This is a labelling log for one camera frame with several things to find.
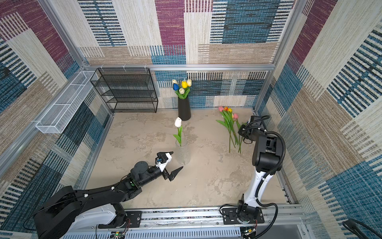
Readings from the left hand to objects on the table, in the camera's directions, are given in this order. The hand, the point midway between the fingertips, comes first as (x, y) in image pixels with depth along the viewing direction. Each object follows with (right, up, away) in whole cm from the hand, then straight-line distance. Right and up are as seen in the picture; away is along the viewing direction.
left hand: (177, 157), depth 76 cm
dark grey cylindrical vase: (+2, +26, +30) cm, 40 cm away
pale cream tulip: (+1, +37, +13) cm, 39 cm away
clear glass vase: (+3, +1, +5) cm, 6 cm away
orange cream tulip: (+6, +42, +16) cm, 45 cm away
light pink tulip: (+40, +22, +36) cm, 59 cm away
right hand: (+41, +12, +27) cm, 51 cm away
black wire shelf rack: (-41, +42, +35) cm, 68 cm away
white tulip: (+1, +18, -3) cm, 18 cm away
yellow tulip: (+3, +41, +15) cm, 44 cm away
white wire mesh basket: (-57, +19, -5) cm, 60 cm away
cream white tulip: (-4, +43, +17) cm, 47 cm away
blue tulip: (-2, +40, +15) cm, 42 cm away
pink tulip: (+31, +19, +36) cm, 51 cm away
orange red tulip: (+34, +17, +32) cm, 50 cm away
